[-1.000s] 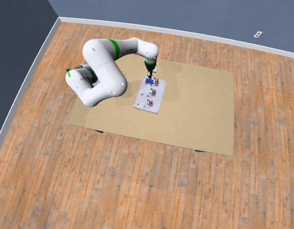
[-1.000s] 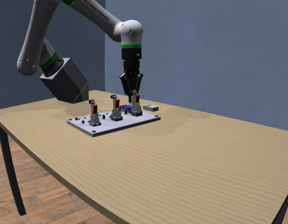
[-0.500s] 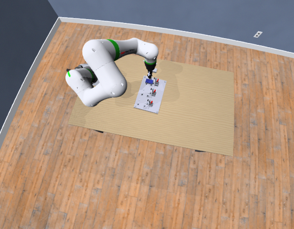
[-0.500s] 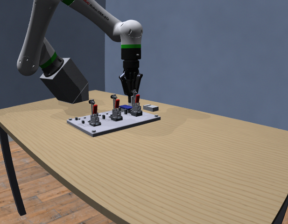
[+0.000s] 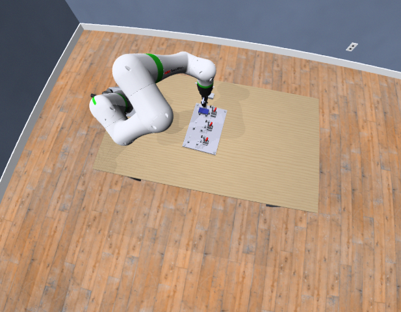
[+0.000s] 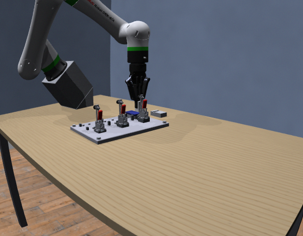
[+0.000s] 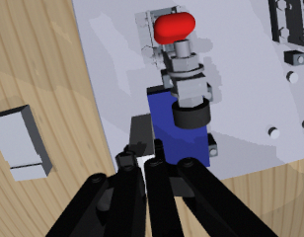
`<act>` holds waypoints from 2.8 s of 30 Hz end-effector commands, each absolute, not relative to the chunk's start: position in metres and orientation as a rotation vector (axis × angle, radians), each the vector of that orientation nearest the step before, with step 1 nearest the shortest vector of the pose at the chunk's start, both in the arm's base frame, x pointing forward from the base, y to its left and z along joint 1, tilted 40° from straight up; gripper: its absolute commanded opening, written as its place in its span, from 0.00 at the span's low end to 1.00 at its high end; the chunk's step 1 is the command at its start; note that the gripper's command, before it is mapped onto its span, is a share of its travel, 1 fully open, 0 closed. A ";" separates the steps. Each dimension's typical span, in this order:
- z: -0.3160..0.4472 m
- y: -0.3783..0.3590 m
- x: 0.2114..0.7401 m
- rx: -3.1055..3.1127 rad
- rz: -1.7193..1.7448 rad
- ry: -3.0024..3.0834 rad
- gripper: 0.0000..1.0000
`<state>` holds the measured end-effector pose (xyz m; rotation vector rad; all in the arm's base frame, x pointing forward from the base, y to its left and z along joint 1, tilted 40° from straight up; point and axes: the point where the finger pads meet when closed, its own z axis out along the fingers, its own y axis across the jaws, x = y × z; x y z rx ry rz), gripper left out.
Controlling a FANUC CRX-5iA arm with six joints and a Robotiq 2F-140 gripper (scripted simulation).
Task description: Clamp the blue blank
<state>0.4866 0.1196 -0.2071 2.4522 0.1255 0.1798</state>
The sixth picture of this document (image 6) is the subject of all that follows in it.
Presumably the blue rectangular block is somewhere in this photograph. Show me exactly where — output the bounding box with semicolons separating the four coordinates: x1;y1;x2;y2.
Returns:
126;110;139;119

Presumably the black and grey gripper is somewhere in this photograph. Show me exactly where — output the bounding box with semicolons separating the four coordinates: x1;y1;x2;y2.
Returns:
125;64;150;112

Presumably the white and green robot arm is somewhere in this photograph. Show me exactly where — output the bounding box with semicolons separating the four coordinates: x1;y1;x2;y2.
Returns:
18;0;150;81

